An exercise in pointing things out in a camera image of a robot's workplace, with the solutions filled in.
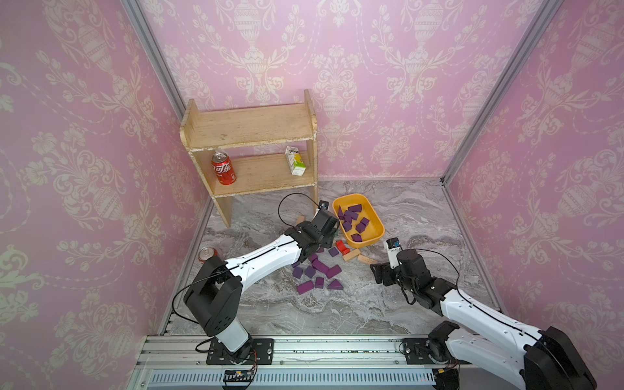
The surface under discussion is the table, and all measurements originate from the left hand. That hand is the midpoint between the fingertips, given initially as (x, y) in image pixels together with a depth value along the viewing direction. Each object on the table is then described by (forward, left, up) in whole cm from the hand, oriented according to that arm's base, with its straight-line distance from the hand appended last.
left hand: (323, 233), depth 88 cm
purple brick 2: (-15, +6, -13) cm, 21 cm away
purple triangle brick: (-15, -4, -10) cm, 19 cm away
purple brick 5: (-10, +9, -11) cm, 18 cm away
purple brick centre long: (-7, +2, -12) cm, 14 cm away
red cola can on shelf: (+14, +35, +18) cm, 42 cm away
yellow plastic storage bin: (+10, -22, -11) cm, 27 cm away
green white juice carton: (+23, +11, +14) cm, 29 cm away
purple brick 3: (+20, -16, -10) cm, 28 cm away
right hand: (-9, -21, -5) cm, 23 cm away
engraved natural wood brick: (-5, -17, -10) cm, 20 cm away
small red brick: (+1, -8, -12) cm, 14 cm away
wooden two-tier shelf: (+44, +34, +3) cm, 55 cm away
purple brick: (+10, -16, -11) cm, 22 cm away
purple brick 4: (+6, -14, -11) cm, 19 cm away
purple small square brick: (-14, +1, -11) cm, 18 cm away
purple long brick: (+17, -13, -10) cm, 24 cm away
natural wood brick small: (-2, -12, -11) cm, 16 cm away
